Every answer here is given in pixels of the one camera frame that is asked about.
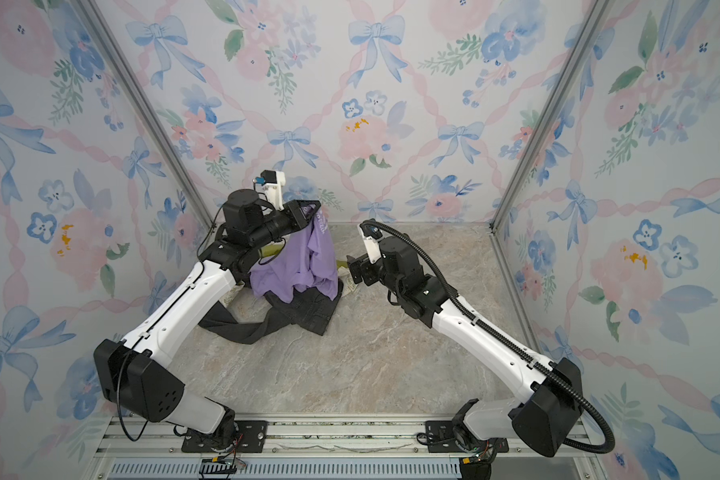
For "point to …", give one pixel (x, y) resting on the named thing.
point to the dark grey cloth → (310, 311)
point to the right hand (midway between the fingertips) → (367, 245)
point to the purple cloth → (305, 258)
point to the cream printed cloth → (348, 286)
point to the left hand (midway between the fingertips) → (323, 202)
